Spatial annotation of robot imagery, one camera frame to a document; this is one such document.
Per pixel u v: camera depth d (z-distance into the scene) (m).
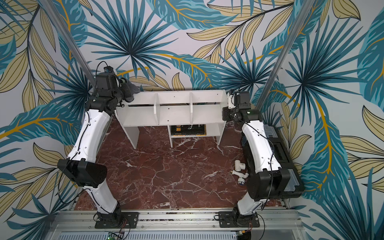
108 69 0.63
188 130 0.92
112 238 0.71
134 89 0.76
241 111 0.54
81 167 0.44
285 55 0.85
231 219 0.73
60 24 0.73
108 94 0.57
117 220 0.66
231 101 0.68
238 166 0.90
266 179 0.42
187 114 0.87
